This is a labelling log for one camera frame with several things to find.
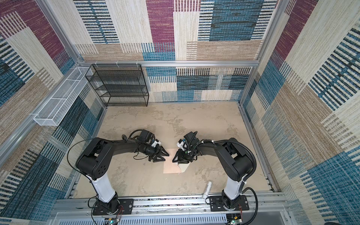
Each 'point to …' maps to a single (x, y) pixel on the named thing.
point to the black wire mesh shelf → (119, 85)
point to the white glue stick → (207, 190)
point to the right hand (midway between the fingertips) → (175, 163)
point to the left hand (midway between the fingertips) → (167, 155)
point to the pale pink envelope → (169, 166)
